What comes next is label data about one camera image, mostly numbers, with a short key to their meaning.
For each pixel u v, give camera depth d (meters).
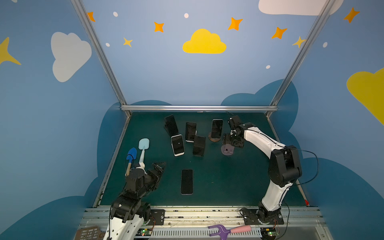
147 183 0.62
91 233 0.70
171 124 1.05
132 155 0.96
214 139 1.06
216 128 1.08
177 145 0.91
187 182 0.87
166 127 1.12
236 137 0.71
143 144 1.02
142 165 0.70
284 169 0.49
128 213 0.50
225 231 0.71
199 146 1.08
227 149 0.96
